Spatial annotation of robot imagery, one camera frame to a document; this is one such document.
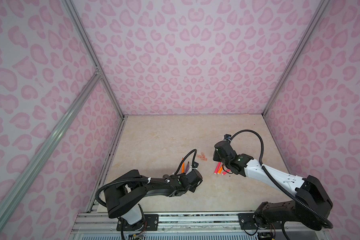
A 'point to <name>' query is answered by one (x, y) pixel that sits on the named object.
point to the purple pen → (187, 167)
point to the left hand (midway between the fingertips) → (194, 178)
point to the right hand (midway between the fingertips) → (217, 151)
